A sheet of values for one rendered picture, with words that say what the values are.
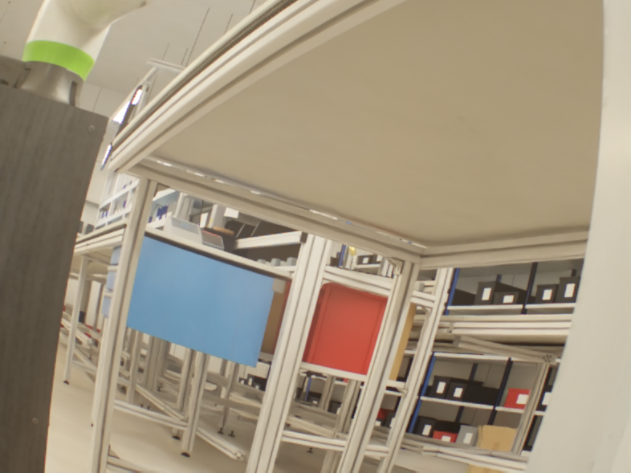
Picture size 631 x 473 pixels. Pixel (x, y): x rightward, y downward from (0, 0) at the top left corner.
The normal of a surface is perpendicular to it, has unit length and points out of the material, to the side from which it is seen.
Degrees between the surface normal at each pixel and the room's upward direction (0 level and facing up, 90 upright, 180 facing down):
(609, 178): 90
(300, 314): 90
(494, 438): 96
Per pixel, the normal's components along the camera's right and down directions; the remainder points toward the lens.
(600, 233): -0.89, -0.29
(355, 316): 0.39, -0.07
